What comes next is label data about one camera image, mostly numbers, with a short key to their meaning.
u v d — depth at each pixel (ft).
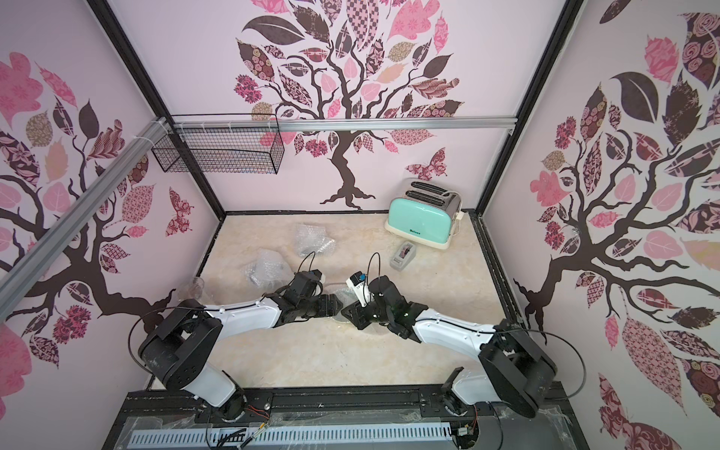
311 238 3.31
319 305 2.64
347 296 2.82
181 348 1.47
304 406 2.46
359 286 2.42
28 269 1.70
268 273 3.01
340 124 3.03
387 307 2.10
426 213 3.23
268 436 2.29
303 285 2.34
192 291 2.75
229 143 3.11
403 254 3.38
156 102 2.74
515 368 1.39
